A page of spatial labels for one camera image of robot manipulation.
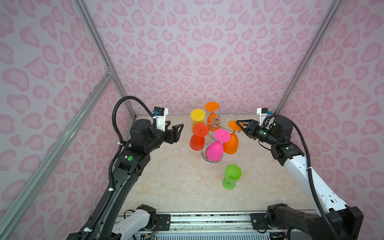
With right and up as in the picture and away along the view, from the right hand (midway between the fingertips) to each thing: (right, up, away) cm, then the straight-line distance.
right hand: (238, 123), depth 69 cm
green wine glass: (0, -27, +11) cm, 29 cm away
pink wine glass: (-10, -13, +4) cm, 17 cm away
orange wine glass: (-1, -12, +8) cm, 14 cm away
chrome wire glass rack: (+12, +9, +54) cm, 56 cm away
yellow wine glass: (-19, +4, +6) cm, 20 cm away
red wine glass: (-19, -9, +9) cm, 23 cm away
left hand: (-28, +1, -4) cm, 28 cm away
